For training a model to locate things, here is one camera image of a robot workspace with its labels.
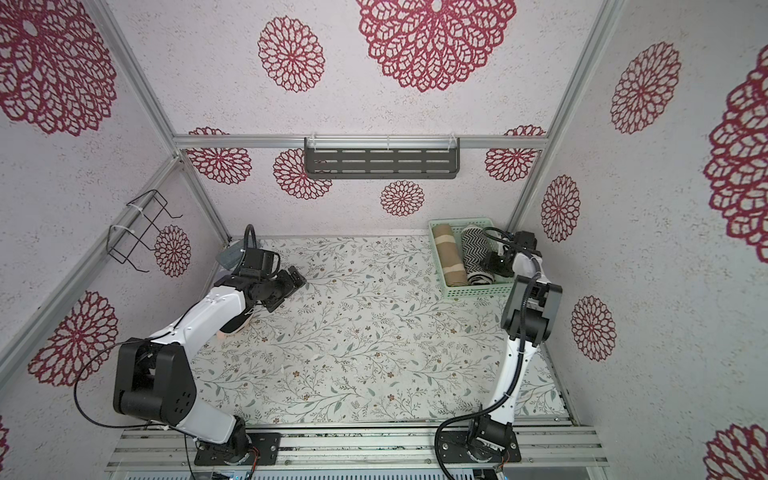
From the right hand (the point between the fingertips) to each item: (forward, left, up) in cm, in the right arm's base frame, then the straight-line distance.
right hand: (492, 258), depth 107 cm
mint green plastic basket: (-11, -2, -1) cm, 11 cm away
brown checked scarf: (0, +15, +1) cm, 15 cm away
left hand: (-20, +64, +9) cm, 67 cm away
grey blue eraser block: (+1, +97, -1) cm, 97 cm away
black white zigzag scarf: (+5, +5, +1) cm, 7 cm away
